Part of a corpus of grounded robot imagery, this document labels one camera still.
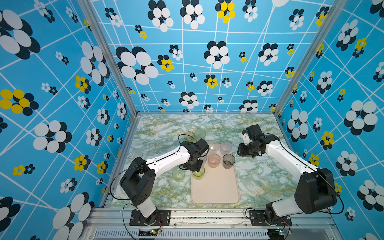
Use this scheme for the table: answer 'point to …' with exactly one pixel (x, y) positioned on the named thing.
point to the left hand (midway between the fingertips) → (196, 168)
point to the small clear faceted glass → (213, 148)
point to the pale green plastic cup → (178, 174)
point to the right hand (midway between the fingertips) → (241, 152)
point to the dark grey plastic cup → (228, 160)
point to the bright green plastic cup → (199, 175)
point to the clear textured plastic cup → (225, 148)
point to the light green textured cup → (199, 134)
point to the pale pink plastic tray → (219, 186)
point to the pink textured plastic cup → (214, 160)
